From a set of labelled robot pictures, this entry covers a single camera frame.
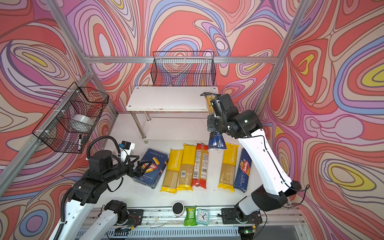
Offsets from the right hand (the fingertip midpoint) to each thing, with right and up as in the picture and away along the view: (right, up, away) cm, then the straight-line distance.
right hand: (214, 125), depth 67 cm
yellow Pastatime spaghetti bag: (-22, -27, +20) cm, 41 cm away
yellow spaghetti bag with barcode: (-14, -25, +22) cm, 36 cm away
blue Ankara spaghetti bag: (0, -6, -5) cm, 8 cm away
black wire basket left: (-73, -2, 0) cm, 73 cm away
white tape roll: (-63, +1, +4) cm, 63 cm away
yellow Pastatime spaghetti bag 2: (+12, -26, +24) cm, 37 cm away
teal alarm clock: (-5, -45, +5) cm, 45 cm away
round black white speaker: (-17, -41, +5) cm, 45 cm away
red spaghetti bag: (-6, -26, +21) cm, 34 cm away
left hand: (-32, -16, +2) cm, 36 cm away
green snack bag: (-11, -47, +6) cm, 48 cm away
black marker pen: (-65, -8, +5) cm, 66 cm away
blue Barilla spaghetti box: (+18, -29, +17) cm, 38 cm away
